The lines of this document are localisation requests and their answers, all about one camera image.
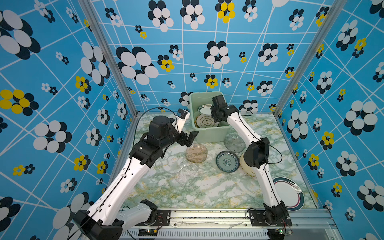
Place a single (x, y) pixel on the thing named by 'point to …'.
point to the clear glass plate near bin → (235, 143)
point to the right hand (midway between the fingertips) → (211, 111)
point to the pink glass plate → (196, 153)
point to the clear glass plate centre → (187, 175)
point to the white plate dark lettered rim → (205, 109)
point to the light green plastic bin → (210, 134)
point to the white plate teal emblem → (205, 121)
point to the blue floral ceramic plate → (227, 161)
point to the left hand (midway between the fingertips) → (190, 125)
